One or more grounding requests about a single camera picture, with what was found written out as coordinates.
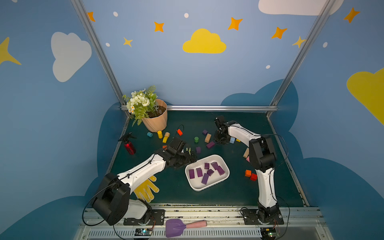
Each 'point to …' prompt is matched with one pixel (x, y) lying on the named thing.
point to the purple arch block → (216, 166)
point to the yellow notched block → (238, 140)
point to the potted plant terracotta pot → (157, 121)
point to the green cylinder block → (196, 139)
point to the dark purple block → (210, 172)
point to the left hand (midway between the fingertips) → (195, 161)
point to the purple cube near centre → (198, 149)
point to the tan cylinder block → (167, 134)
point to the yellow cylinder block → (160, 134)
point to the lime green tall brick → (189, 149)
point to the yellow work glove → (144, 191)
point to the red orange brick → (179, 132)
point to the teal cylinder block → (149, 134)
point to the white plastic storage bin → (216, 178)
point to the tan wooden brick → (208, 138)
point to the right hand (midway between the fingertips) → (219, 139)
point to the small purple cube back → (205, 132)
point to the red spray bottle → (128, 144)
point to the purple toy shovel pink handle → (175, 227)
